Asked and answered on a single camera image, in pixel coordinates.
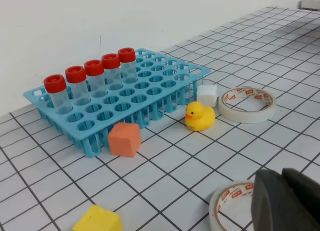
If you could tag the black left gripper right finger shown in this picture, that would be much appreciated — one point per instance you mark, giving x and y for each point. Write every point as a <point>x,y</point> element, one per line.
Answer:
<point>305,189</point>

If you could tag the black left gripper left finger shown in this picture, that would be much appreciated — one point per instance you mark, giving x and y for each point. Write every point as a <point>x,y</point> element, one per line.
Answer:
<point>275,206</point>

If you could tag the white tape roll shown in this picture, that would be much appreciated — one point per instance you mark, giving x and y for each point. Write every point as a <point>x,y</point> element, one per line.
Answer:
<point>233,201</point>
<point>247,105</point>

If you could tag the yellow rubber duck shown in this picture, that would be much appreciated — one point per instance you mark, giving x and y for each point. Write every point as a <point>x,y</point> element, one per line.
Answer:
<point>199,117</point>

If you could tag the blue test tube rack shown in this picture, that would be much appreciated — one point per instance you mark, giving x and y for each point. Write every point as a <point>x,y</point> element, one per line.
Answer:
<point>163,83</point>

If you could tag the orange foam cube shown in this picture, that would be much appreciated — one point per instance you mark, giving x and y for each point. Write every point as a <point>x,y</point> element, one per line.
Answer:
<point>124,139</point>

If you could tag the red-capped rack tube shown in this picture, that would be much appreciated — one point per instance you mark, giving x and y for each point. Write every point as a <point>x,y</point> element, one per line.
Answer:
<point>112,71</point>
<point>76,76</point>
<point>96,77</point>
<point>56,86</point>

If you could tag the white foam cube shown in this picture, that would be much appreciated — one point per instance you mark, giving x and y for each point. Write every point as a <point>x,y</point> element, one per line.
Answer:
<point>207,95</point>

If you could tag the right white tape roll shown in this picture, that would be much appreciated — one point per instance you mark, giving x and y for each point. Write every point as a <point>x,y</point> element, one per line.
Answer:
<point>247,105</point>

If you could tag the red-capped clear test tube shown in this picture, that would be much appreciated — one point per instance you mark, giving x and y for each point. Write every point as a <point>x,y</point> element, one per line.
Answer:
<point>127,57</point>

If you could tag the yellow foam cube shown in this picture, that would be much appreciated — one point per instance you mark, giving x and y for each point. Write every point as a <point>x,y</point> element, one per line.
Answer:
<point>97,218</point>

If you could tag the front white tape roll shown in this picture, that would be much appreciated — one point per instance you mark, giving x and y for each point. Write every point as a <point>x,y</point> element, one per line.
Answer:
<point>233,201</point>

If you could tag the white background clutter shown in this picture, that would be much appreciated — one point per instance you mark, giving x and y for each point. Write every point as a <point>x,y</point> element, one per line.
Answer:
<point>309,4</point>

